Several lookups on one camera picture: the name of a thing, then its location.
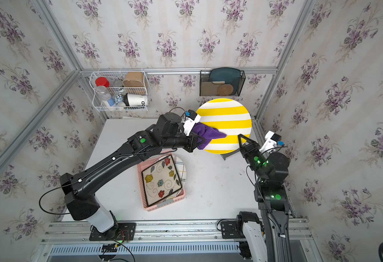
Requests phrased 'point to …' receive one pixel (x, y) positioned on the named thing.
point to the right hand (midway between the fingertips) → (239, 134)
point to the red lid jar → (102, 81)
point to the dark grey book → (226, 155)
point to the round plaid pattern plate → (181, 169)
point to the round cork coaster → (225, 89)
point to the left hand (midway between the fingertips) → (211, 145)
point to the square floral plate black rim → (160, 180)
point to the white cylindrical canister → (137, 99)
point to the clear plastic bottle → (104, 96)
